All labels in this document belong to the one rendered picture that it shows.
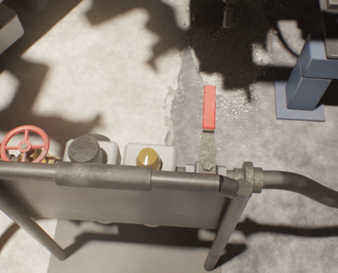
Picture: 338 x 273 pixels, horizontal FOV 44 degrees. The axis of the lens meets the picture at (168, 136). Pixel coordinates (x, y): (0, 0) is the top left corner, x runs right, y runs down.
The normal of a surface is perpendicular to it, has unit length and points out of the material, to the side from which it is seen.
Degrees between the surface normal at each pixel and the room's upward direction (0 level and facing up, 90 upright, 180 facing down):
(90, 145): 0
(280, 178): 15
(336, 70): 90
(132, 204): 90
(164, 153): 0
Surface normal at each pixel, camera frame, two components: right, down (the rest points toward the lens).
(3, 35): 0.81, 0.52
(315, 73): -0.07, 0.89
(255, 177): -0.01, -0.32
